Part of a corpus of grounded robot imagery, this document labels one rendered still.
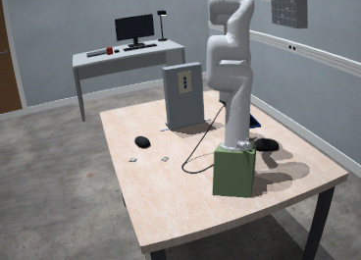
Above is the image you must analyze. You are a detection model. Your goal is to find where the black computer mouse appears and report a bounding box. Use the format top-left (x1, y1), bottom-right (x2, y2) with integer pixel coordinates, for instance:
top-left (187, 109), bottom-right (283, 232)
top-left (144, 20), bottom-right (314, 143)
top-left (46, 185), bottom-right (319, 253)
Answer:
top-left (134, 136), bottom-right (150, 148)
top-left (254, 138), bottom-right (279, 151)

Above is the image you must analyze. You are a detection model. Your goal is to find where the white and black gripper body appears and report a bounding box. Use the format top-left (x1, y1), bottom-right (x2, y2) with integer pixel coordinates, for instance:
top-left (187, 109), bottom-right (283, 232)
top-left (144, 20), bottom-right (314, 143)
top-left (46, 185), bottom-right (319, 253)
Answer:
top-left (219, 92), bottom-right (230, 102)

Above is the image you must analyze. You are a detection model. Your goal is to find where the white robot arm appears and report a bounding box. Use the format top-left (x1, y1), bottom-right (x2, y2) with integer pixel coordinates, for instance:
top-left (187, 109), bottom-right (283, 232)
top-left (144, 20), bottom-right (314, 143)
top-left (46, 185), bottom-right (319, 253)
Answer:
top-left (206, 0), bottom-right (254, 151)

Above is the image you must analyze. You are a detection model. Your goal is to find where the beige wall plate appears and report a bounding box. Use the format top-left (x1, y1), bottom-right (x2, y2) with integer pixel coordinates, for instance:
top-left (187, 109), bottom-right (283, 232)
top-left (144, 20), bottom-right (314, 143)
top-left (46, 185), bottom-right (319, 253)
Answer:
top-left (178, 71), bottom-right (192, 93)

